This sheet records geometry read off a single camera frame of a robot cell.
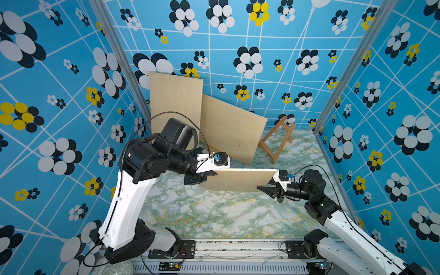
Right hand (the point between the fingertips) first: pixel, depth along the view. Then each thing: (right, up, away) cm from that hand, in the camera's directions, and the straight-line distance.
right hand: (261, 182), depth 68 cm
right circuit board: (+23, -36, +1) cm, 43 cm away
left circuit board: (-38, -37, +4) cm, 53 cm away
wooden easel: (+12, +11, +34) cm, 38 cm away
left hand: (-17, +9, -13) cm, 23 cm away
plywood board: (-11, +23, +26) cm, 37 cm away
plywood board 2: (-9, +3, -8) cm, 12 cm away
